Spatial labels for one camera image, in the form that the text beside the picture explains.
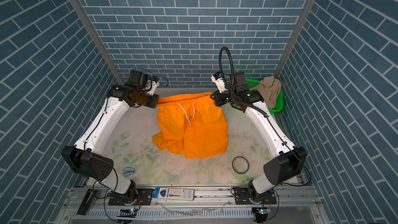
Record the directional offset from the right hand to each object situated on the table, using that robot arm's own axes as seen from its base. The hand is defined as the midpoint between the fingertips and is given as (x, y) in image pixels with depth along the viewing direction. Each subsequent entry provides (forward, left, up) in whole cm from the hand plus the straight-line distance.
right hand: (211, 93), depth 76 cm
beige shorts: (+28, -39, -21) cm, 53 cm away
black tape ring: (-22, -22, -31) cm, 44 cm away
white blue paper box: (-40, +16, -29) cm, 52 cm away
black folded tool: (-45, +54, -28) cm, 75 cm away
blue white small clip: (-32, +41, -28) cm, 59 cm away
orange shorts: (-7, +11, -19) cm, 23 cm away
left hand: (-3, +28, -4) cm, 29 cm away
